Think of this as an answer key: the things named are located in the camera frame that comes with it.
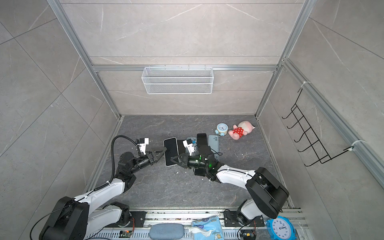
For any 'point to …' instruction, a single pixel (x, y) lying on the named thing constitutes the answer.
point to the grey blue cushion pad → (166, 231)
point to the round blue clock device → (281, 228)
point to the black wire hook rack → (316, 144)
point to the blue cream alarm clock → (221, 129)
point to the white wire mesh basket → (177, 80)
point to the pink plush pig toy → (244, 128)
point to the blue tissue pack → (209, 228)
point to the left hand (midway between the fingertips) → (166, 148)
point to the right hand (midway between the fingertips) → (171, 160)
